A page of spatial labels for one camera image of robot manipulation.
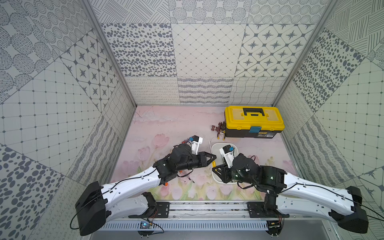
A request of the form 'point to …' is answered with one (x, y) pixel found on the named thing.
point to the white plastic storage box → (217, 156)
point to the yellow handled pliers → (222, 127)
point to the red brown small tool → (214, 128)
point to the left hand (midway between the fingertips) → (217, 154)
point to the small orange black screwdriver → (165, 184)
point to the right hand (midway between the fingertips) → (214, 170)
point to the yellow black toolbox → (253, 121)
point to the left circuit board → (145, 233)
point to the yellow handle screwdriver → (214, 164)
